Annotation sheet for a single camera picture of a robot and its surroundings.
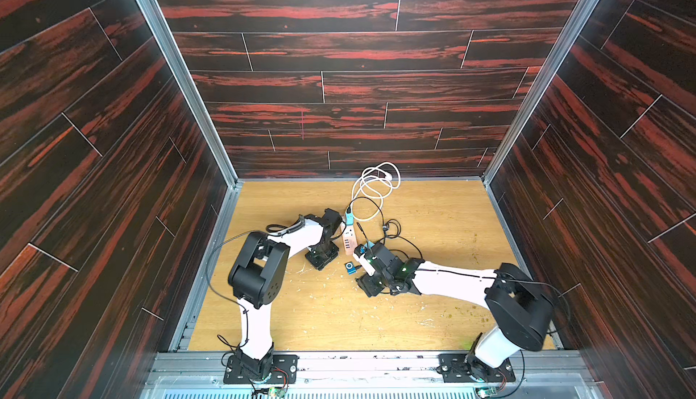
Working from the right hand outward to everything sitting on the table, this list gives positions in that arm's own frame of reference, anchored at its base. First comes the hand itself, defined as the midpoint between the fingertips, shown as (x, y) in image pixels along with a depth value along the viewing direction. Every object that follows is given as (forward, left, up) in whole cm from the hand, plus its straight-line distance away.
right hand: (369, 273), depth 90 cm
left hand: (+5, +13, -3) cm, 14 cm away
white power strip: (+13, +7, 0) cm, 15 cm away
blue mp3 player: (+3, +7, -2) cm, 7 cm away
